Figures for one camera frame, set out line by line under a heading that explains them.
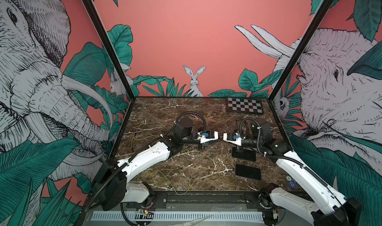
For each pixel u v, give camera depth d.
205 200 0.75
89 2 0.72
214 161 0.88
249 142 0.61
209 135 0.57
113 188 0.40
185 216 0.70
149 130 1.01
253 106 1.14
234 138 0.57
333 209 0.38
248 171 0.84
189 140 0.62
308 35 0.84
